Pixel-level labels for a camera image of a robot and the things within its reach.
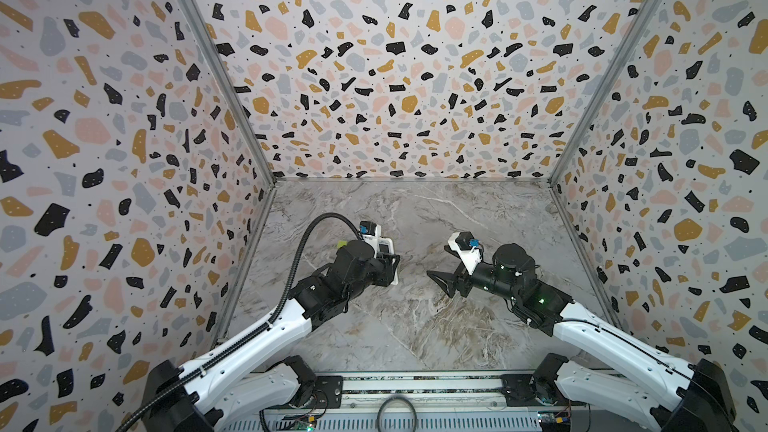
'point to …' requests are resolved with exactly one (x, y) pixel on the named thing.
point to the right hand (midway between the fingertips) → (435, 256)
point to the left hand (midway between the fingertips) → (394, 253)
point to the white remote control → (386, 245)
